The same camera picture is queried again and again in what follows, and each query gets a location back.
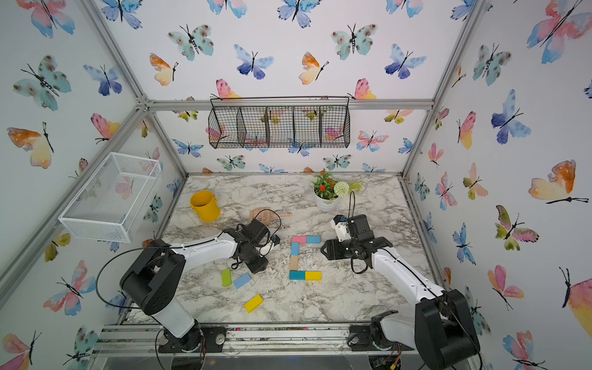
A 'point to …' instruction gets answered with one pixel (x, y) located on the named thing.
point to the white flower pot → (324, 205)
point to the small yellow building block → (315, 276)
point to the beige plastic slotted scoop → (266, 215)
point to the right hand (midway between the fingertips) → (330, 246)
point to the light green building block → (227, 277)
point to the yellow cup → (206, 203)
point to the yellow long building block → (253, 304)
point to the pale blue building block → (242, 280)
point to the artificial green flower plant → (326, 188)
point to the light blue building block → (295, 250)
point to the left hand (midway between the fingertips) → (264, 262)
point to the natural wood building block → (294, 263)
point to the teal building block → (299, 275)
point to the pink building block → (300, 239)
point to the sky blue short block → (314, 239)
